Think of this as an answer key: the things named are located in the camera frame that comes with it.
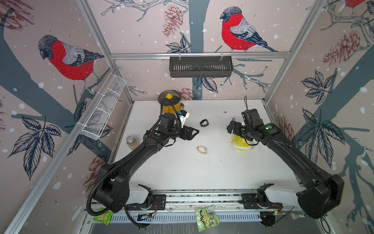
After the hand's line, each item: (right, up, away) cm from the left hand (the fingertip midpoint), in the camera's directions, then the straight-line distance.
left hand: (195, 127), depth 79 cm
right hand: (+21, 0, +2) cm, 21 cm away
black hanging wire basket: (+4, +42, +25) cm, 49 cm away
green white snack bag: (+5, -43, -10) cm, 44 cm away
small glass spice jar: (-38, -10, +7) cm, 40 cm away
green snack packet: (-44, -43, -10) cm, 62 cm away
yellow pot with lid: (-18, +18, +29) cm, 39 cm away
